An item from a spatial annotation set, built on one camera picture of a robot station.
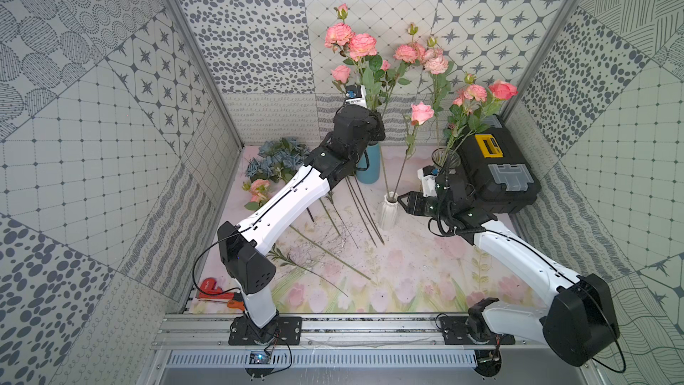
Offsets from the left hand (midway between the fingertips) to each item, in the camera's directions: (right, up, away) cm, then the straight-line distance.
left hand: (390, 112), depth 67 cm
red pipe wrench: (-54, -52, +13) cm, 76 cm away
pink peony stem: (-10, -22, +39) cm, 46 cm away
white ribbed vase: (+2, -29, +17) cm, 33 cm away
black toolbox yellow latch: (+41, -15, +23) cm, 49 cm away
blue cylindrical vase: (-2, -17, +34) cm, 38 cm away
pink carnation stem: (-31, -45, +19) cm, 58 cm away
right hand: (+7, -25, +15) cm, 30 cm away
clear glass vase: (+24, -11, +26) cm, 36 cm away
